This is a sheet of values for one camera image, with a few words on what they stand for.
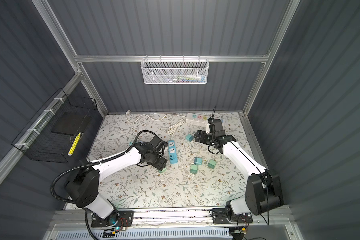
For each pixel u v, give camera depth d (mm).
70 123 760
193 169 888
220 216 738
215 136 654
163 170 836
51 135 716
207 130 770
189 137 1049
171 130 1055
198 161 917
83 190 449
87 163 473
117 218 713
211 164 905
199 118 1137
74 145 692
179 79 917
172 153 944
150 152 651
